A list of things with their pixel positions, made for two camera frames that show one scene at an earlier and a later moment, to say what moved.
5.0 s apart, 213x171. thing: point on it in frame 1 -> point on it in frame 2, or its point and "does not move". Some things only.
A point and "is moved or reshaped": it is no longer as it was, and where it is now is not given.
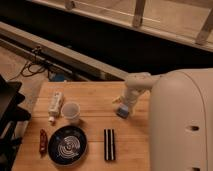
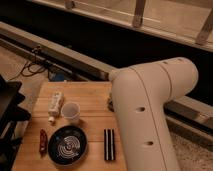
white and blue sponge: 122,110 is moved or reshaped
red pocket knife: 43,141 does not move
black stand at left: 10,113 does not move
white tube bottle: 53,113 does not move
